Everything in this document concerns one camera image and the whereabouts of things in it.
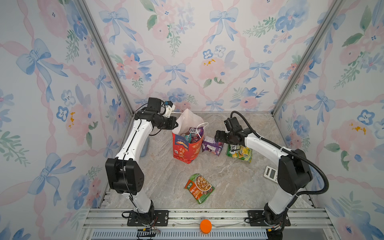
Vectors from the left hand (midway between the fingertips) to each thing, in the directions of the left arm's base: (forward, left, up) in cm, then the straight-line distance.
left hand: (178, 123), depth 82 cm
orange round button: (-46, -14, -18) cm, 51 cm away
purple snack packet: (0, -19, -20) cm, 28 cm away
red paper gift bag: (-12, -3, -10) cm, 16 cm away
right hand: (0, -25, -12) cm, 28 cm away
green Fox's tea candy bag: (-5, -37, -21) cm, 43 cm away
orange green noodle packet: (-28, -13, -23) cm, 38 cm away
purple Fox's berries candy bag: (-1, -11, -8) cm, 13 cm away
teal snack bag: (-3, -6, -10) cm, 12 cm away
